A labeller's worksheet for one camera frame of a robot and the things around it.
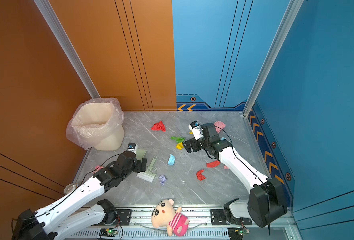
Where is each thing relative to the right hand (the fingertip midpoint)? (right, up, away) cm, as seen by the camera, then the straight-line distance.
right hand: (189, 140), depth 83 cm
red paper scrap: (-21, +8, +26) cm, 34 cm away
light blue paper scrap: (-11, -13, +9) cm, 19 cm away
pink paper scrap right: (+22, -16, +6) cm, 28 cm away
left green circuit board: (-39, -43, -12) cm, 59 cm away
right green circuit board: (+22, -43, -13) cm, 50 cm away
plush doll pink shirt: (-12, -32, -16) cm, 38 cm away
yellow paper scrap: (-5, -5, +15) cm, 17 cm away
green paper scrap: (-7, -1, +20) cm, 21 cm away
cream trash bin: (-48, +9, -4) cm, 49 cm away
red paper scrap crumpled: (+6, -21, +3) cm, 22 cm away
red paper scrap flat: (+15, -16, +9) cm, 23 cm away
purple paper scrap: (-15, -22, +2) cm, 27 cm away
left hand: (-27, -9, -1) cm, 29 cm away
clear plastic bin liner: (-63, +3, -4) cm, 64 cm away
